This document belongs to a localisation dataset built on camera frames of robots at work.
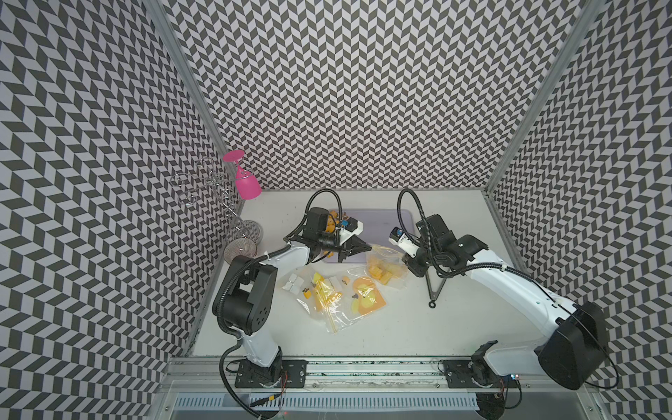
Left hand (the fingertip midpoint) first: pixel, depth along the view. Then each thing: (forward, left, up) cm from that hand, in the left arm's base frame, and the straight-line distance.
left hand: (368, 247), depth 82 cm
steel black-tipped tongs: (-10, -22, -15) cm, 28 cm away
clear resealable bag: (0, -7, -12) cm, 14 cm away
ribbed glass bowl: (+8, +47, -11) cm, 49 cm away
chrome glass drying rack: (+33, +59, 0) cm, 68 cm away
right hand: (-4, -12, -2) cm, 13 cm away
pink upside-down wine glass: (+23, +42, +5) cm, 48 cm away
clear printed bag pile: (-11, +11, -12) cm, 19 cm away
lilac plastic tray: (-1, -1, +13) cm, 14 cm away
